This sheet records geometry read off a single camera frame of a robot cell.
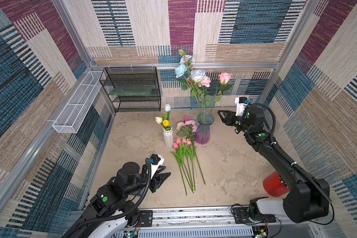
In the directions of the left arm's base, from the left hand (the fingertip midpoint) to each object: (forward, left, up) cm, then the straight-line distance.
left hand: (167, 171), depth 66 cm
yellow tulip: (+20, +1, +8) cm, 22 cm away
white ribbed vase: (+25, +1, -11) cm, 27 cm away
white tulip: (+24, +5, +7) cm, 25 cm away
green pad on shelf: (+55, +25, +2) cm, 60 cm away
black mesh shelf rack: (+64, +18, +7) cm, 67 cm away
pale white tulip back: (+32, +1, +7) cm, 32 cm away
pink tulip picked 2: (+21, -9, -20) cm, 30 cm away
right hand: (+28, -28, +6) cm, 40 cm away
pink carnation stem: (+38, -14, -15) cm, 43 cm away
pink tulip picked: (+16, -5, -21) cm, 27 cm away
